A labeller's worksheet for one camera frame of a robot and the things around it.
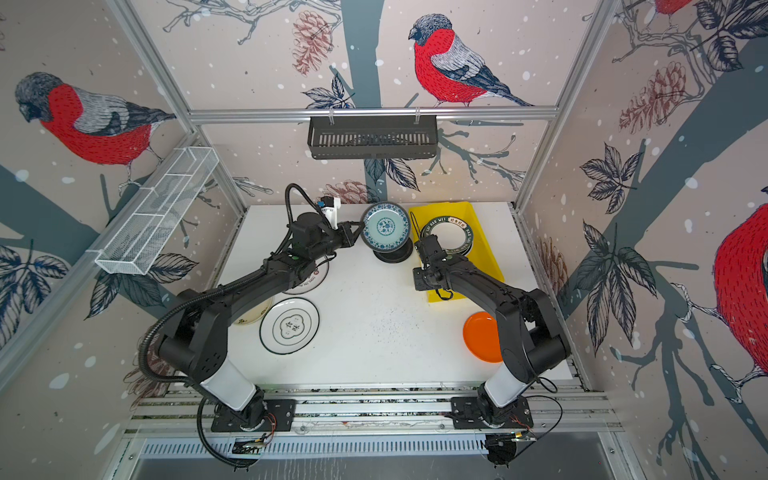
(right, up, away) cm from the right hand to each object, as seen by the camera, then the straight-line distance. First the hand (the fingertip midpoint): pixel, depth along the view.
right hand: (422, 281), depth 92 cm
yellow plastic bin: (+21, +8, +8) cm, 24 cm away
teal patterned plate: (-11, +17, -6) cm, 22 cm away
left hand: (-17, +18, -10) cm, 27 cm away
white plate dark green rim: (+14, +15, +16) cm, 26 cm away
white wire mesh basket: (-72, +22, -14) cm, 77 cm away
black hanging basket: (-19, +49, +15) cm, 55 cm away
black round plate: (-8, +7, +12) cm, 16 cm away
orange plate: (+17, -14, -6) cm, 23 cm away
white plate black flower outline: (-41, -13, -2) cm, 43 cm away
